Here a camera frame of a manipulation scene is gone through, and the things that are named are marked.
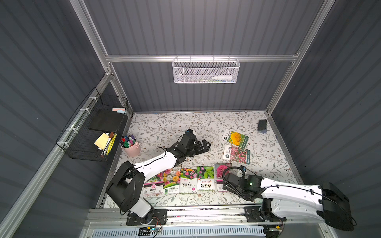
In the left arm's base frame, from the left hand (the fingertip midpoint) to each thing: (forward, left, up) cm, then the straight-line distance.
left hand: (207, 148), depth 83 cm
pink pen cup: (+5, +47, -3) cm, 47 cm away
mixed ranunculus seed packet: (-13, +21, -15) cm, 29 cm away
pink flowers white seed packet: (+4, -21, -14) cm, 25 cm away
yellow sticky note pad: (-5, +51, +15) cm, 53 cm away
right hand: (-19, -12, -12) cm, 25 cm away
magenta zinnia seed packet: (-7, -8, -13) cm, 17 cm away
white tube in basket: (+40, -11, +20) cm, 46 cm away
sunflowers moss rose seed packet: (-13, +11, -14) cm, 22 cm away
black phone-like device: (+26, -44, -11) cm, 52 cm away
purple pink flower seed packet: (-15, +30, -15) cm, 37 cm away
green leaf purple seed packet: (-12, +1, -14) cm, 19 cm away
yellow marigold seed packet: (+17, -22, -15) cm, 31 cm away
